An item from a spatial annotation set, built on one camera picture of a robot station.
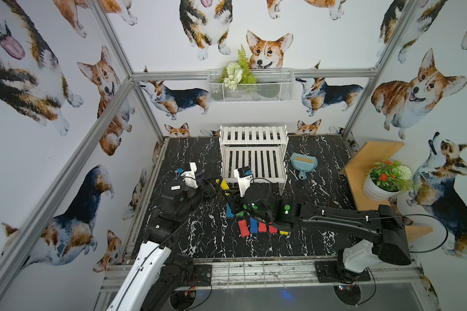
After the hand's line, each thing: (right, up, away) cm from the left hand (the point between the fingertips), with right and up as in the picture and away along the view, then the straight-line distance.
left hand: (219, 175), depth 69 cm
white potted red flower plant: (+64, -3, +7) cm, 65 cm away
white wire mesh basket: (+22, +40, +24) cm, 51 cm away
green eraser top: (+8, -12, -7) cm, 16 cm away
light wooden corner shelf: (+64, +7, +16) cm, 66 cm away
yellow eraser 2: (+25, -26, +13) cm, 39 cm away
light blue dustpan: (+41, +2, +38) cm, 56 cm away
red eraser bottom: (+9, -26, +15) cm, 31 cm away
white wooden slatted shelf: (+17, +10, +31) cm, 37 cm away
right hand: (+3, -3, 0) cm, 4 cm away
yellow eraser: (+2, -4, 0) cm, 4 cm away
